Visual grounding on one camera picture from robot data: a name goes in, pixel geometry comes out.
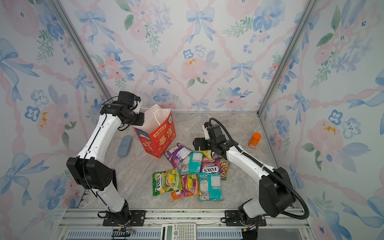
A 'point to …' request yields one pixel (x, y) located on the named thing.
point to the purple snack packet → (177, 154)
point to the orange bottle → (255, 140)
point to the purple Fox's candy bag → (212, 165)
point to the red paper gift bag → (158, 132)
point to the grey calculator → (178, 231)
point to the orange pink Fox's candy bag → (190, 186)
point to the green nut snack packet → (225, 164)
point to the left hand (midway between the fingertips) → (141, 118)
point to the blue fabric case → (125, 146)
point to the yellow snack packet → (207, 152)
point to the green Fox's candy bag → (166, 181)
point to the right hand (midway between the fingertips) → (199, 141)
